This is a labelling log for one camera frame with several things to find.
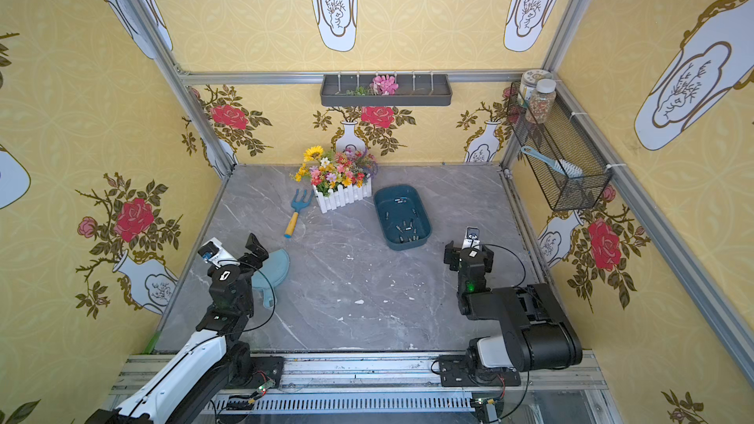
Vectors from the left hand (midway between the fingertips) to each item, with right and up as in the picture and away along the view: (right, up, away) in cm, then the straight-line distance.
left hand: (228, 245), depth 81 cm
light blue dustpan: (+10, -9, +8) cm, 16 cm away
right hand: (+72, -1, +11) cm, 73 cm away
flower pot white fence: (+28, +19, +16) cm, 37 cm away
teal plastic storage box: (+50, +6, +26) cm, 57 cm away
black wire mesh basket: (+97, +31, +8) cm, 102 cm away
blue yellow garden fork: (+11, +10, +29) cm, 33 cm away
